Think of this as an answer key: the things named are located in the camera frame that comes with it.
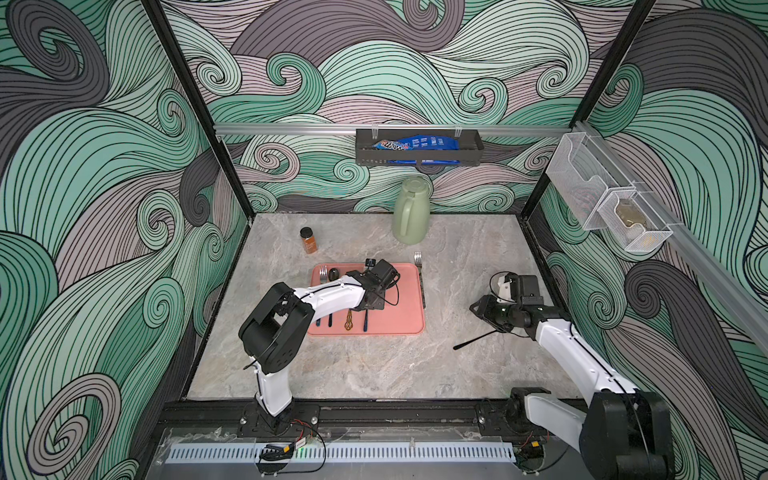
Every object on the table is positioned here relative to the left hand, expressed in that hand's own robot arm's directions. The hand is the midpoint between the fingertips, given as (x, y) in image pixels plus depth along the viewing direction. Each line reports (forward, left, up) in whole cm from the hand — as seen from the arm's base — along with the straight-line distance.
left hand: (374, 295), depth 93 cm
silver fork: (+16, -16, -5) cm, 23 cm away
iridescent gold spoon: (-10, +3, -2) cm, 10 cm away
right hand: (-7, -32, +3) cm, 33 cm away
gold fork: (-8, +8, -4) cm, 12 cm away
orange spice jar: (+19, +23, +2) cm, 30 cm away
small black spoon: (-12, -30, -4) cm, 33 cm away
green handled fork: (+9, +18, -3) cm, 20 cm away
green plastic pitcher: (+23, -12, +16) cm, 30 cm away
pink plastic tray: (+14, +12, -6) cm, 19 cm away
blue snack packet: (+37, -14, +31) cm, 50 cm away
